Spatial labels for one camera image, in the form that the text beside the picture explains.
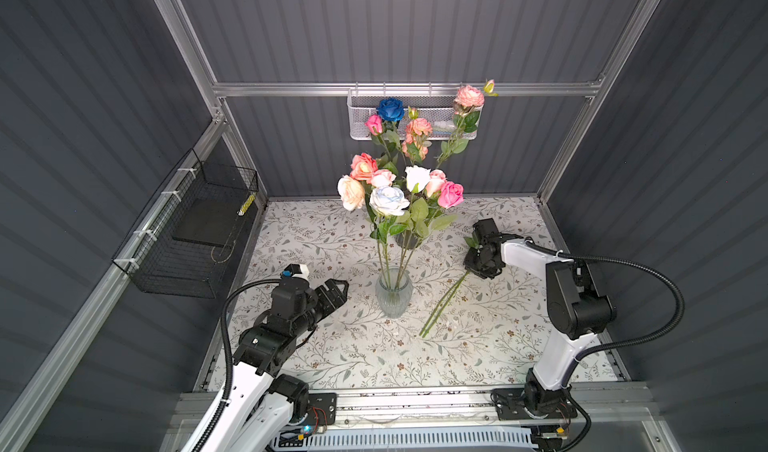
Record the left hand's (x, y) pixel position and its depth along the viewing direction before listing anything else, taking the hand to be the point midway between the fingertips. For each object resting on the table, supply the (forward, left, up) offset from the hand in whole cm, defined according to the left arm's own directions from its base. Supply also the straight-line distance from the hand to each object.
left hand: (340, 290), depth 74 cm
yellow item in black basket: (+25, +25, +9) cm, 37 cm away
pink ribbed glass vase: (+30, -21, -19) cm, 41 cm away
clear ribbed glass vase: (+3, -14, -5) cm, 15 cm away
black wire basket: (+9, +39, +9) cm, 41 cm away
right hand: (+15, -41, -17) cm, 47 cm away
